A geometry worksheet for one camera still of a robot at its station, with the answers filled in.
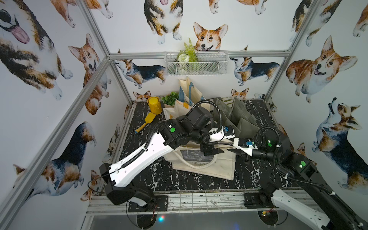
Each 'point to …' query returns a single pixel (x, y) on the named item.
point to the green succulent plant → (169, 99)
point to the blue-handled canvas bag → (188, 96)
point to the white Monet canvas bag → (189, 158)
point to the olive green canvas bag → (238, 116)
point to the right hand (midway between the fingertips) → (229, 145)
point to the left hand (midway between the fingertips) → (223, 139)
